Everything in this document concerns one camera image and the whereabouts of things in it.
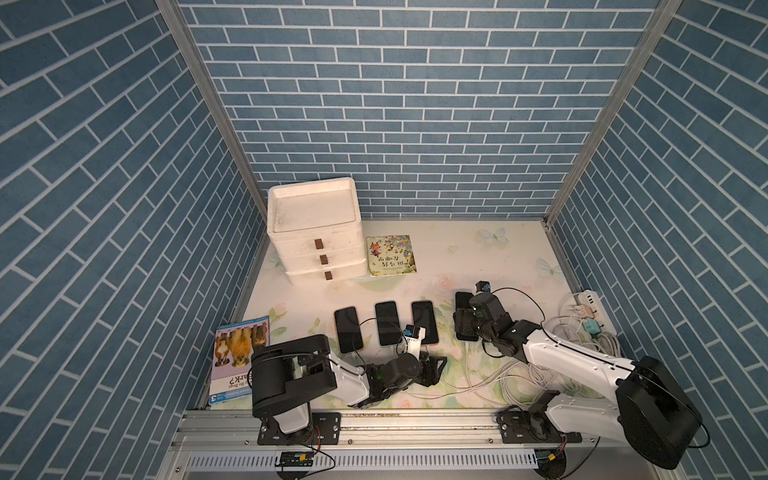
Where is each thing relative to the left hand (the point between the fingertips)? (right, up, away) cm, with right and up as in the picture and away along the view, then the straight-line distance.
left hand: (446, 366), depth 80 cm
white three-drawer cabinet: (-37, +37, +5) cm, 52 cm away
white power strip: (+50, +15, +16) cm, 55 cm away
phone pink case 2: (-5, +10, +13) cm, 18 cm away
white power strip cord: (+40, +8, +10) cm, 42 cm away
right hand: (+7, +12, +8) cm, 16 cm away
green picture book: (-16, +29, +29) cm, 44 cm away
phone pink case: (-29, +6, +13) cm, 32 cm away
